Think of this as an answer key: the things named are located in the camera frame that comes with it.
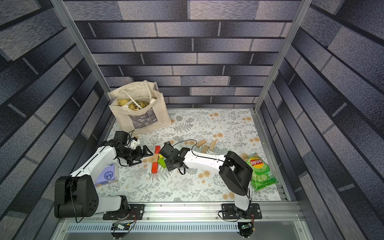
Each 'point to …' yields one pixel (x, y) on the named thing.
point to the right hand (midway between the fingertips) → (170, 161)
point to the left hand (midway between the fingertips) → (147, 155)
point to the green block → (161, 161)
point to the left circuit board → (117, 226)
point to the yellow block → (161, 156)
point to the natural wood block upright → (204, 148)
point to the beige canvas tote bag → (138, 106)
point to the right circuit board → (243, 227)
